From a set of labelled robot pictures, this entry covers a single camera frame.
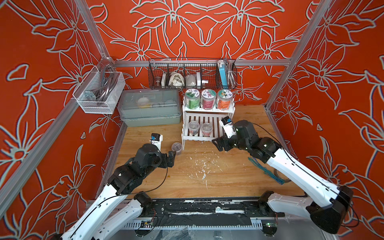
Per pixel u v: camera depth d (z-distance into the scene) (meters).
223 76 0.85
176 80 0.90
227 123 0.62
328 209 0.39
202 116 0.95
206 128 0.83
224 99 0.75
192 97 0.76
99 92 0.78
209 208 0.74
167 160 0.61
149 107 0.97
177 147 0.90
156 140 0.59
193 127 0.84
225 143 0.63
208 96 0.76
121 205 0.45
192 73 0.97
